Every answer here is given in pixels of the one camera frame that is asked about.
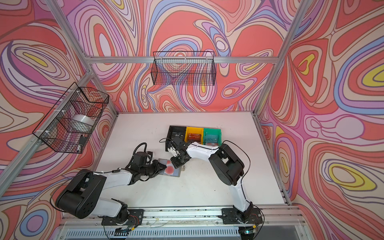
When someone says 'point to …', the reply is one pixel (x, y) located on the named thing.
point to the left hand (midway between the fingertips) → (168, 166)
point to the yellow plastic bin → (194, 134)
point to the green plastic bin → (212, 137)
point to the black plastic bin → (175, 131)
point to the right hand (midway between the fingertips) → (177, 167)
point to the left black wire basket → (67, 126)
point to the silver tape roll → (82, 122)
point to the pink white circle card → (169, 169)
